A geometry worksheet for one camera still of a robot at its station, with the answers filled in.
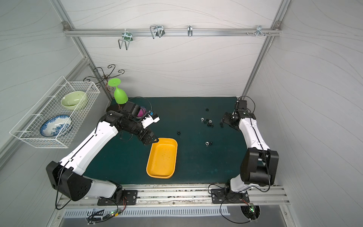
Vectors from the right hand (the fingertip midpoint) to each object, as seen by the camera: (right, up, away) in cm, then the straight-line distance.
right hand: (229, 120), depth 88 cm
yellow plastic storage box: (-43, -27, -1) cm, 51 cm away
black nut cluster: (-9, -3, +17) cm, 20 cm away
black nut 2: (-33, -10, +12) cm, 36 cm away
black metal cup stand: (-93, +33, +16) cm, 100 cm away
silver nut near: (-13, -16, +6) cm, 22 cm away
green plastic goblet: (-71, +16, +3) cm, 73 cm away
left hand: (-45, -7, -14) cm, 48 cm away
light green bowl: (-86, +11, -16) cm, 88 cm away
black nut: (-10, +7, +27) cm, 30 cm away
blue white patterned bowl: (-88, -1, -24) cm, 91 cm away
